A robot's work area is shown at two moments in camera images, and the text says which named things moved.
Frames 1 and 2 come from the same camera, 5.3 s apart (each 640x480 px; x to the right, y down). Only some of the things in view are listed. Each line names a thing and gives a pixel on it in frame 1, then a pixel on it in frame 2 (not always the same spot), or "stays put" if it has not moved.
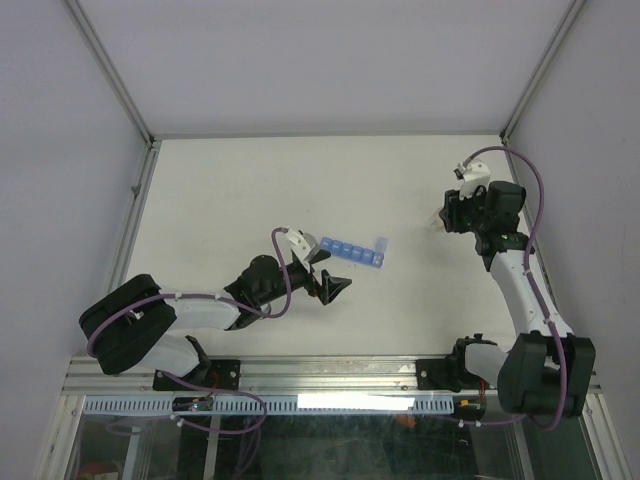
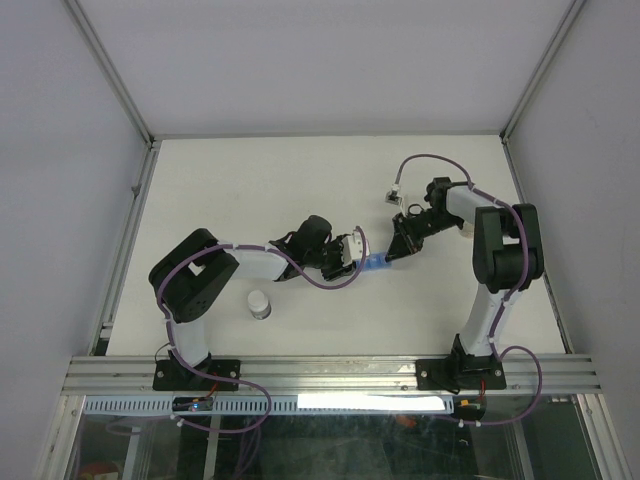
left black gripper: x=328 y=287 to x=339 y=269
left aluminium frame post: x=109 y=70 stays put
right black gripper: x=452 y=206 to x=404 y=242
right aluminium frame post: x=571 y=15 stays put
